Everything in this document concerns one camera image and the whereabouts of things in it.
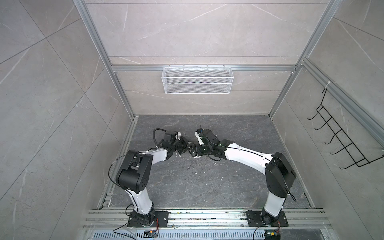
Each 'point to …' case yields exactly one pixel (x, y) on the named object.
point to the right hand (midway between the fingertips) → (194, 148)
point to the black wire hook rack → (359, 159)
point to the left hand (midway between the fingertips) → (194, 139)
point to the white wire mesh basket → (197, 80)
